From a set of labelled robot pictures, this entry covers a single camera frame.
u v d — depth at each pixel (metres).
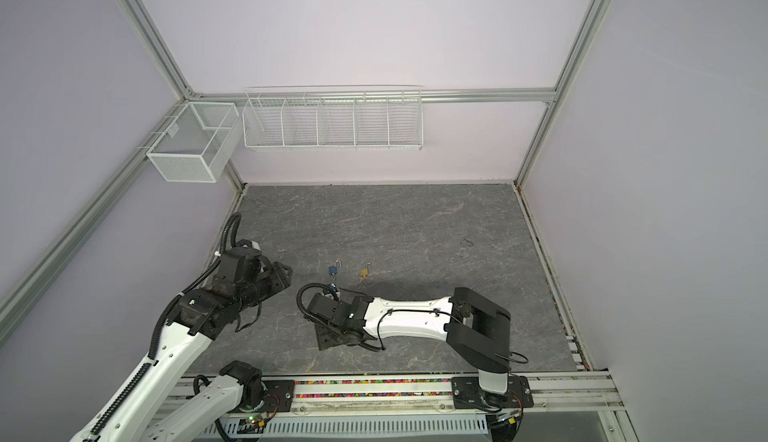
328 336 0.69
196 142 0.96
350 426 0.71
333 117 0.99
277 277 0.66
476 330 0.45
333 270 0.96
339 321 0.60
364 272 0.96
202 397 0.57
